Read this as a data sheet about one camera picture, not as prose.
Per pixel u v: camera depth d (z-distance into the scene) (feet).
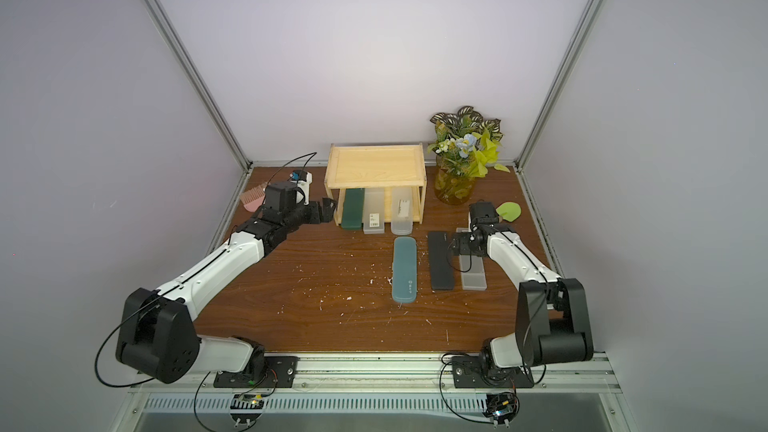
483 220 2.28
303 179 2.48
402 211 3.31
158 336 1.36
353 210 3.31
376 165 3.05
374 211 3.39
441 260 3.11
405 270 2.96
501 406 2.28
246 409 2.34
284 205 2.16
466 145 2.96
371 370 2.44
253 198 3.61
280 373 2.39
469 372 2.37
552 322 1.39
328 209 2.54
